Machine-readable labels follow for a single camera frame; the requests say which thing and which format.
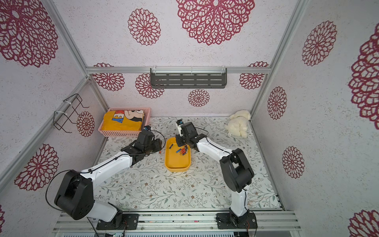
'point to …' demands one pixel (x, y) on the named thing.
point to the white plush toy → (237, 125)
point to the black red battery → (171, 146)
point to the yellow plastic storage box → (177, 159)
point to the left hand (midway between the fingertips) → (158, 142)
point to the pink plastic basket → (145, 122)
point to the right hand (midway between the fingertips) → (177, 135)
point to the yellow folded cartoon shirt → (129, 120)
